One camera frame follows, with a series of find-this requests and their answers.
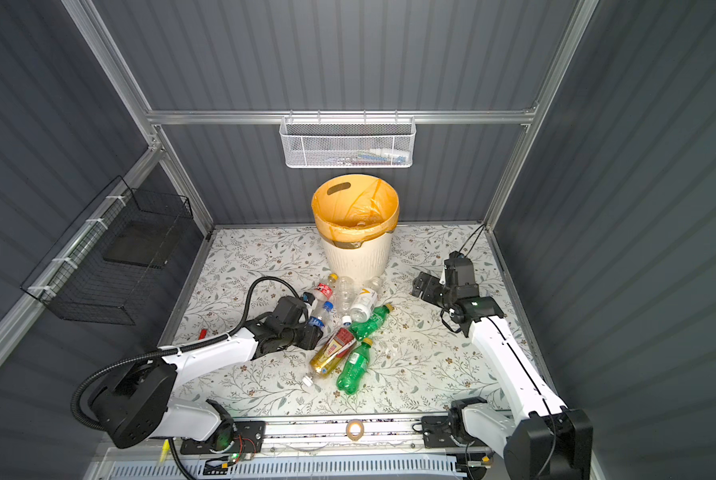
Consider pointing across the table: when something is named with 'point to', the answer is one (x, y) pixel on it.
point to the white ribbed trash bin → (359, 263)
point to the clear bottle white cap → (344, 296)
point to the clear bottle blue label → (320, 318)
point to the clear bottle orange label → (360, 223)
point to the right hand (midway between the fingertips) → (431, 287)
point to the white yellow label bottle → (363, 305)
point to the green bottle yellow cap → (353, 373)
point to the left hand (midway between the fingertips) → (315, 331)
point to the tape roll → (348, 430)
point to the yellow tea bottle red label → (337, 344)
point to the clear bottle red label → (323, 291)
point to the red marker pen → (202, 334)
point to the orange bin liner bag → (355, 208)
